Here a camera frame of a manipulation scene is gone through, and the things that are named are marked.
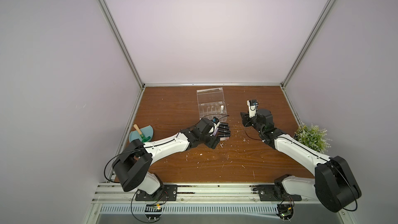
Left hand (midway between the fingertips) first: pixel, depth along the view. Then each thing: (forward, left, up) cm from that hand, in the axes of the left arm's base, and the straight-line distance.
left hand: (217, 137), depth 84 cm
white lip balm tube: (+21, -4, -1) cm, 22 cm away
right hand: (+13, -17, +9) cm, 23 cm away
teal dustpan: (+7, +44, -8) cm, 45 cm away
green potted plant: (-3, -46, +9) cm, 47 cm away
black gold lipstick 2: (+9, -5, -7) cm, 12 cm away
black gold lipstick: (+11, -5, -6) cm, 13 cm away
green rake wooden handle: (+1, +44, -7) cm, 44 cm away
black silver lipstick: (+6, -5, -6) cm, 10 cm away
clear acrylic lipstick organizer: (+26, +3, -3) cm, 26 cm away
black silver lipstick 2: (+4, -4, -5) cm, 8 cm away
